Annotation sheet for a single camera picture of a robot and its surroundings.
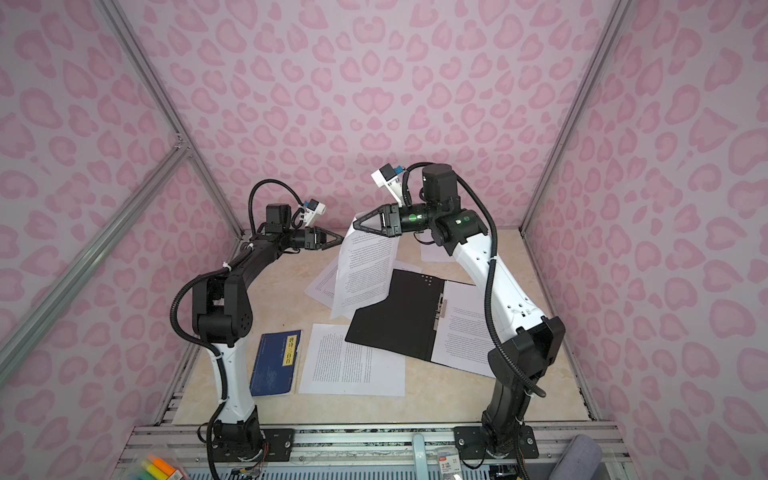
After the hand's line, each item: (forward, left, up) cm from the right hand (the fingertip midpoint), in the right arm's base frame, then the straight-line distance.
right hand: (361, 226), depth 61 cm
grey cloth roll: (-34, -49, -41) cm, 73 cm away
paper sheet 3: (+31, -20, -45) cm, 58 cm away
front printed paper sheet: (-13, +11, -44) cm, 47 cm away
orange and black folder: (+2, -9, -45) cm, 46 cm away
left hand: (+16, +9, -20) cm, 27 cm away
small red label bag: (-35, -20, -41) cm, 57 cm away
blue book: (-14, +28, -43) cm, 53 cm away
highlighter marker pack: (-38, +49, -42) cm, 75 cm away
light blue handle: (-33, -12, -39) cm, 53 cm away
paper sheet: (-4, -26, -44) cm, 51 cm away
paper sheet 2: (+1, +1, -16) cm, 16 cm away
